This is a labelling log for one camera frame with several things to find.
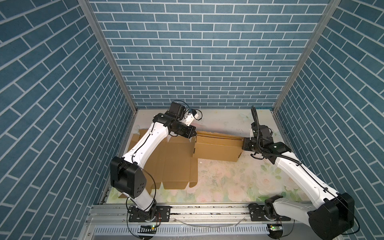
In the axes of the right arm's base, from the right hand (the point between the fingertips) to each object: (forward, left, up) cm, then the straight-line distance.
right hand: (242, 140), depth 82 cm
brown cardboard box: (-4, +16, -1) cm, 16 cm away
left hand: (-1, +26, +5) cm, 26 cm away
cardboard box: (-9, +39, -15) cm, 43 cm away
